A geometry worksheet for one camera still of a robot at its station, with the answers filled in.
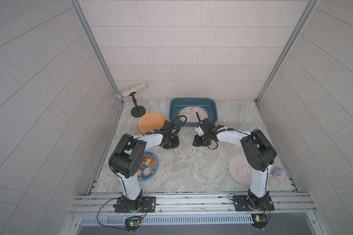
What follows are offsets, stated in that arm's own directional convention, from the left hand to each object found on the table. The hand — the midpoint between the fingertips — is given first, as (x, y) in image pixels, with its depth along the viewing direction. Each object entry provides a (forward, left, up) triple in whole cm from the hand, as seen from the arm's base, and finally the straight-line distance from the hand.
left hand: (180, 143), depth 95 cm
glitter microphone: (+18, +37, +24) cm, 48 cm away
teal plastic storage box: (+30, +4, +5) cm, 30 cm away
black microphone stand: (+25, +33, +3) cm, 41 cm away
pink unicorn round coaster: (-17, -34, +2) cm, 38 cm away
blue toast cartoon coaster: (-16, +18, +1) cm, 24 cm away
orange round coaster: (+17, +22, +2) cm, 28 cm away
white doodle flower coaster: (+24, -7, +3) cm, 25 cm away
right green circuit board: (-40, -38, +1) cm, 56 cm away
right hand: (0, -9, 0) cm, 9 cm away
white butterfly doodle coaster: (-5, -3, +2) cm, 6 cm away
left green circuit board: (-42, +21, +4) cm, 47 cm away
